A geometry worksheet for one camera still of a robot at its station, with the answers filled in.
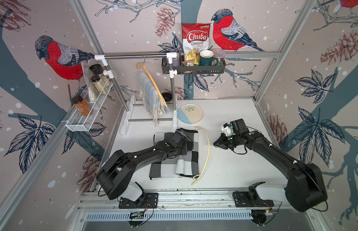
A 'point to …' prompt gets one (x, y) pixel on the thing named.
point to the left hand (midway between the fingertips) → (187, 145)
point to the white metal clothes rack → (129, 107)
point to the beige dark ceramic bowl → (167, 96)
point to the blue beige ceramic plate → (190, 113)
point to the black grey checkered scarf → (186, 165)
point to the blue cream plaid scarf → (153, 102)
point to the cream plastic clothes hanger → (197, 177)
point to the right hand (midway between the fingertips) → (213, 142)
